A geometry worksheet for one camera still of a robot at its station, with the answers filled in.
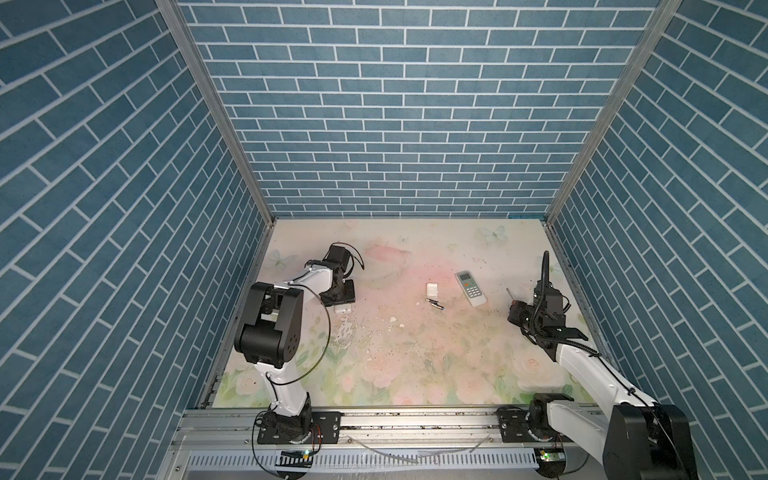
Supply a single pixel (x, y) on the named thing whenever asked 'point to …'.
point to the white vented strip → (367, 460)
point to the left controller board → (302, 459)
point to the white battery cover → (432, 290)
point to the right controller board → (552, 461)
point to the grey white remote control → (474, 292)
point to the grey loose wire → (419, 451)
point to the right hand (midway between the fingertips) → (512, 303)
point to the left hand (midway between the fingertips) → (346, 297)
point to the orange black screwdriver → (516, 304)
